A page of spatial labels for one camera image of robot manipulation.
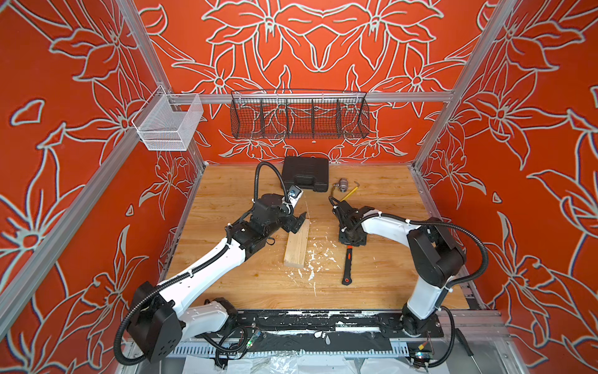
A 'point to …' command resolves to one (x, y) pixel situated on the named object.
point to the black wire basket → (299, 114)
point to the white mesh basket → (163, 129)
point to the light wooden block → (297, 246)
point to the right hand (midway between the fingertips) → (346, 239)
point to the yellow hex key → (350, 193)
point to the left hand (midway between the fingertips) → (295, 202)
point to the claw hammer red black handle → (347, 279)
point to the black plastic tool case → (311, 173)
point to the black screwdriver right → (459, 336)
